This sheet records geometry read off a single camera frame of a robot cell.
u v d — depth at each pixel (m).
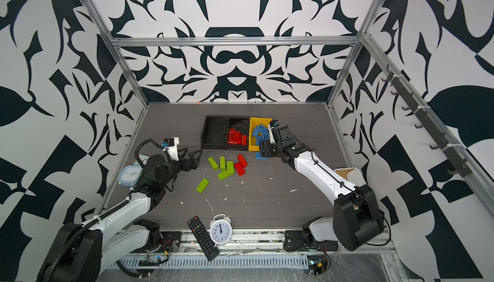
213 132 1.11
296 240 0.74
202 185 0.89
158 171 0.64
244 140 1.01
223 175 0.92
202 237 0.74
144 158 0.94
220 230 0.75
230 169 0.91
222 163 0.94
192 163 0.75
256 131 1.04
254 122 1.04
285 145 0.65
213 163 0.93
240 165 0.93
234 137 1.02
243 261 0.71
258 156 0.97
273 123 0.77
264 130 1.02
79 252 0.40
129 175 0.89
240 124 1.12
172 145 0.73
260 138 1.03
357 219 0.41
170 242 0.73
